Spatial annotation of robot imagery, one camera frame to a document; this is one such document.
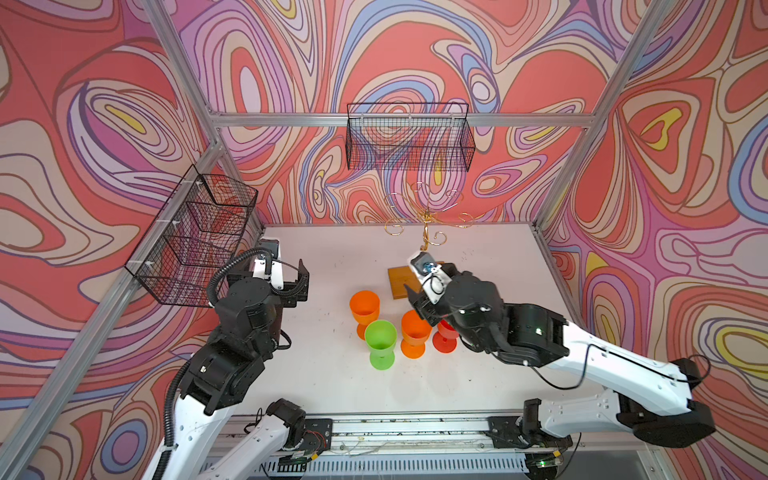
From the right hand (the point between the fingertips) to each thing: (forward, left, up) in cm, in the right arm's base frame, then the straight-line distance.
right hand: (421, 283), depth 61 cm
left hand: (+4, +29, +5) cm, 30 cm away
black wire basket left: (+13, +59, -5) cm, 61 cm away
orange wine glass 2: (+8, +14, -23) cm, 28 cm away
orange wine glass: (+2, -1, -28) cm, 28 cm away
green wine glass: (0, +9, -25) cm, 27 cm away
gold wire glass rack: (+56, +1, -29) cm, 63 cm away
